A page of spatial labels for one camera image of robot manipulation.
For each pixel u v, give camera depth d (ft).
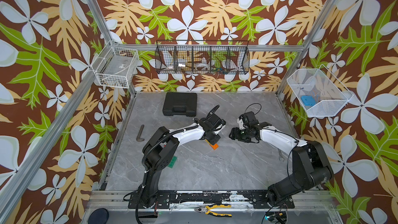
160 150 1.65
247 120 2.40
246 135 2.51
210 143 2.75
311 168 1.45
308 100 2.64
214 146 2.98
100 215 2.28
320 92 2.69
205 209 2.32
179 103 3.56
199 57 3.17
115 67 2.79
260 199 2.42
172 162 2.77
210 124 2.42
